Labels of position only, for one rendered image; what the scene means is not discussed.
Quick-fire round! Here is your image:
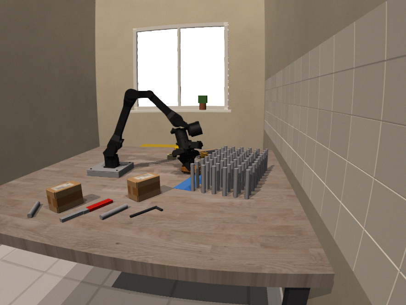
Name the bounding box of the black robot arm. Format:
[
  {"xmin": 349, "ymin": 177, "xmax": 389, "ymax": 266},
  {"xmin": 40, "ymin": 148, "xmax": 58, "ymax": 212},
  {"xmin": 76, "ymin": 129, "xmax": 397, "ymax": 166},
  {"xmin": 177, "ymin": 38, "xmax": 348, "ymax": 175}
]
[{"xmin": 103, "ymin": 89, "xmax": 203, "ymax": 168}]

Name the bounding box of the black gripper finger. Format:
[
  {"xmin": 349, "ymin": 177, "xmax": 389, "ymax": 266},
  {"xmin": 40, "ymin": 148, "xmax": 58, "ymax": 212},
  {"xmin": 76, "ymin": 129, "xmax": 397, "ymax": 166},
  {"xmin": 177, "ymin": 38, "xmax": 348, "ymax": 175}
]
[
  {"xmin": 178, "ymin": 154, "xmax": 191, "ymax": 171},
  {"xmin": 189, "ymin": 155, "xmax": 197, "ymax": 164}
]

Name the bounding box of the tan ring spacer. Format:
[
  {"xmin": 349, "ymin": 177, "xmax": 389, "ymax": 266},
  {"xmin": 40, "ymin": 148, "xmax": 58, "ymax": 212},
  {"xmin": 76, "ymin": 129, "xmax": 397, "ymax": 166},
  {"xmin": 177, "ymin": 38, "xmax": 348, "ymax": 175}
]
[{"xmin": 167, "ymin": 153, "xmax": 176, "ymax": 160}]

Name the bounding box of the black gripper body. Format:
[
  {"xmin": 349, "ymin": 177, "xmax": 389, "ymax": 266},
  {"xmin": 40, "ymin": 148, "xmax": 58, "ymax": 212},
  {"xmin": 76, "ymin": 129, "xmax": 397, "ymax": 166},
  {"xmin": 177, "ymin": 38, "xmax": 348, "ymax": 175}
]
[{"xmin": 172, "ymin": 137, "xmax": 200, "ymax": 157}]

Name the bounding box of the red and grey bar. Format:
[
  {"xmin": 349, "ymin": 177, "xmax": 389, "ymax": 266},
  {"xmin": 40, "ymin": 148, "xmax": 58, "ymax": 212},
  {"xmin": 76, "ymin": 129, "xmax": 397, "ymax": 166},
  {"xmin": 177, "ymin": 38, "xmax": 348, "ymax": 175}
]
[{"xmin": 59, "ymin": 198, "xmax": 113, "ymax": 223}]

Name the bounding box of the brown cardboard box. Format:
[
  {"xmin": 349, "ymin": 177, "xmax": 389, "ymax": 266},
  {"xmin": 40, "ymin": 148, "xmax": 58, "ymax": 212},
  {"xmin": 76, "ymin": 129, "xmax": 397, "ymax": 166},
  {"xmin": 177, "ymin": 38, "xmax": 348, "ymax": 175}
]
[
  {"xmin": 46, "ymin": 181, "xmax": 84, "ymax": 213},
  {"xmin": 127, "ymin": 172, "xmax": 161, "ymax": 202}
]

